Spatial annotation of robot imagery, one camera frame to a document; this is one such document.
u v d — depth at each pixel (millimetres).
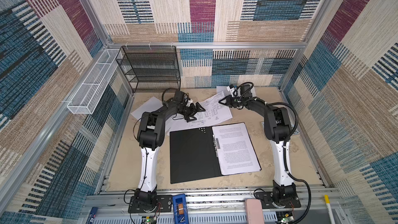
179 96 874
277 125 631
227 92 1019
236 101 932
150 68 1082
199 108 940
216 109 1051
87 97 702
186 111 916
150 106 1116
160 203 729
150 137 604
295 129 574
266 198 748
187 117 972
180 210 662
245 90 892
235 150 893
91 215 698
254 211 701
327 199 729
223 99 1017
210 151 910
